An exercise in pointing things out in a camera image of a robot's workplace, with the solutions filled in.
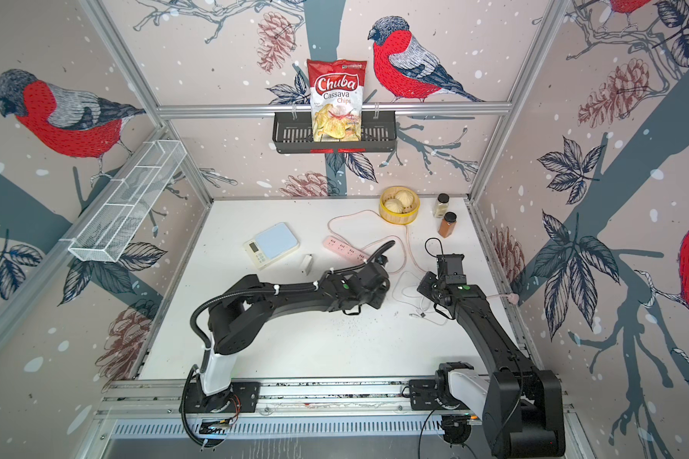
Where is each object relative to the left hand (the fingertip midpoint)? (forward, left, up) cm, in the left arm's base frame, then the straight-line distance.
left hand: (386, 286), depth 88 cm
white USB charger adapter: (+9, +27, -2) cm, 28 cm away
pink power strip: (+16, +14, -4) cm, 22 cm away
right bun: (+40, -11, 0) cm, 41 cm away
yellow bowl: (+32, -11, -2) cm, 34 cm away
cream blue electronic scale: (+19, +41, -5) cm, 46 cm away
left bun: (+35, -6, 0) cm, 35 cm away
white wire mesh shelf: (+3, +74, +24) cm, 78 cm away
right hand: (+1, -12, +1) cm, 12 cm away
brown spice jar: (+25, -25, +1) cm, 35 cm away
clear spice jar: (+34, -24, +1) cm, 42 cm away
